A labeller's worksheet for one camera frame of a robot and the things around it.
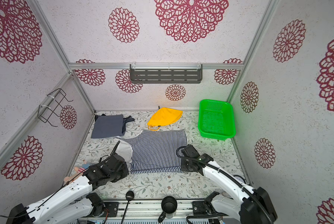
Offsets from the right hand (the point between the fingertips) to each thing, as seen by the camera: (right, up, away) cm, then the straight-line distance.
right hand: (183, 164), depth 83 cm
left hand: (-32, -4, -1) cm, 32 cm away
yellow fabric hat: (-13, +31, +31) cm, 46 cm away
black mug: (-8, -20, -8) cm, 23 cm away
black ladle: (-31, -16, -5) cm, 35 cm away
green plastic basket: (+32, +28, +34) cm, 54 cm away
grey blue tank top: (-56, +23, +23) cm, 65 cm away
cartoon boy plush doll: (-62, -4, -1) cm, 62 cm away
